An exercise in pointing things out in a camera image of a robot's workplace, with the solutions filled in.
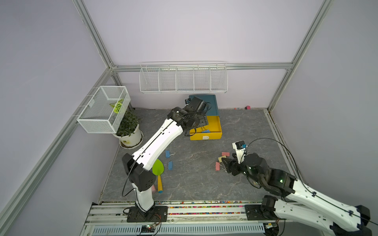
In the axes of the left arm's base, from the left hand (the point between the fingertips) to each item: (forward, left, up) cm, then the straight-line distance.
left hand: (201, 122), depth 76 cm
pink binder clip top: (-6, -16, -26) cm, 31 cm away
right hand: (-17, -11, -7) cm, 21 cm away
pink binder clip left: (-14, -9, -25) cm, 30 cm away
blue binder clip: (-3, +21, -27) cm, 35 cm away
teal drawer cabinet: (+19, -9, -9) cm, 23 cm away
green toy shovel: (-12, +27, -29) cm, 41 cm away
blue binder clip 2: (-11, +19, -27) cm, 35 cm away
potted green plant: (+6, +43, -13) cm, 46 cm away
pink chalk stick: (-24, +28, -25) cm, 45 cm away
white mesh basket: (+14, +54, -2) cm, 56 cm away
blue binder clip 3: (+3, -4, -12) cm, 13 cm away
